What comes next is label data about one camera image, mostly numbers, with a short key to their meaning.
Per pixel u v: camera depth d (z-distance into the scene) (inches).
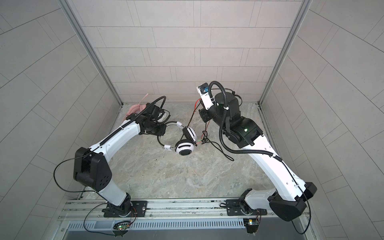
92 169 16.8
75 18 29.7
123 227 25.1
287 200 15.0
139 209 27.9
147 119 24.0
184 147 28.0
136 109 40.2
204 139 29.9
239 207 25.2
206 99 19.5
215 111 20.1
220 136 17.7
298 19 29.6
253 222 27.0
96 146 18.2
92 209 27.8
